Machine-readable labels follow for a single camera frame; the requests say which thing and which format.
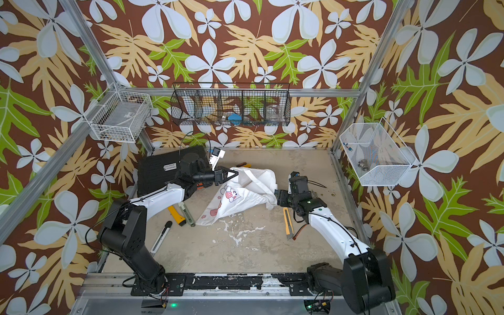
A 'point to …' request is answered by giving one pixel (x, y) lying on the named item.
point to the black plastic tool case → (155, 170)
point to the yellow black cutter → (180, 220)
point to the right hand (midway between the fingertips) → (282, 193)
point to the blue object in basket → (235, 119)
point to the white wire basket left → (119, 115)
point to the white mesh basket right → (377, 155)
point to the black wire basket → (225, 104)
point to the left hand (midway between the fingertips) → (238, 171)
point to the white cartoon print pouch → (251, 188)
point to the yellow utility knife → (248, 165)
